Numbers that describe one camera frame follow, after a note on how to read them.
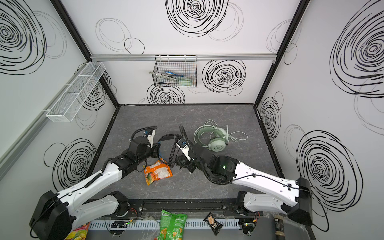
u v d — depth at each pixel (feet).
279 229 2.17
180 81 2.84
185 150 1.92
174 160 2.63
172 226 2.15
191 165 1.89
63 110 2.34
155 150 2.37
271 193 1.39
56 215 1.25
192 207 2.48
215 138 3.19
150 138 2.41
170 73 2.98
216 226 2.23
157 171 2.69
